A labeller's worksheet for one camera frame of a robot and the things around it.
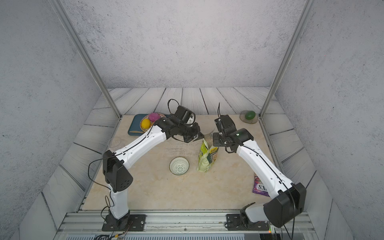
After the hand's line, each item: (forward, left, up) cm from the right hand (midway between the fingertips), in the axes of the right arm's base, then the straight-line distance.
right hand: (220, 138), depth 78 cm
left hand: (0, +6, +2) cm, 6 cm away
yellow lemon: (+26, +50, -17) cm, 59 cm away
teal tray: (+23, +58, -19) cm, 65 cm away
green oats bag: (-8, +7, -6) cm, 12 cm away
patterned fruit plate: (+36, +40, -19) cm, 57 cm away
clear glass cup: (+13, +69, -21) cm, 74 cm away
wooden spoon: (+22, +57, -22) cm, 65 cm away
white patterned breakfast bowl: (-5, +23, -21) cm, 32 cm away
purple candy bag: (-17, -21, -22) cm, 35 cm away
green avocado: (+36, -27, -19) cm, 49 cm away
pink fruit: (+32, +45, -16) cm, 57 cm away
